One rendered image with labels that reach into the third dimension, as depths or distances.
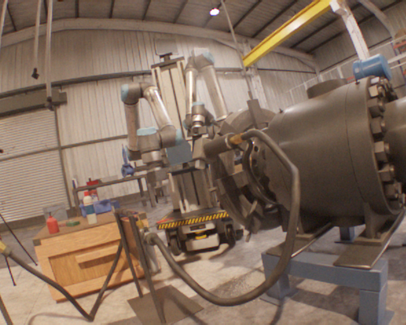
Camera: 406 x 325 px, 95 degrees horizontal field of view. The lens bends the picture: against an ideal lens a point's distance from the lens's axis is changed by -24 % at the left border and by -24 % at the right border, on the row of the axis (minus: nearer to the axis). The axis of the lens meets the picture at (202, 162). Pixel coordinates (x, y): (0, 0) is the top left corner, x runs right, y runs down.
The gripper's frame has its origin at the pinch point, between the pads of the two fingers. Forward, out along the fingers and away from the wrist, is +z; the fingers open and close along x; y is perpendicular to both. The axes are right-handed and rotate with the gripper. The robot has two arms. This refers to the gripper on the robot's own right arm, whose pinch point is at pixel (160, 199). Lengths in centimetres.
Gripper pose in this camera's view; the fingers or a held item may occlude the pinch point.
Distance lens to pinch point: 113.7
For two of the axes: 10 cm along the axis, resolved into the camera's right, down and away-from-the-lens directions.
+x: -5.0, 1.4, 8.5
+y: 8.4, -1.7, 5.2
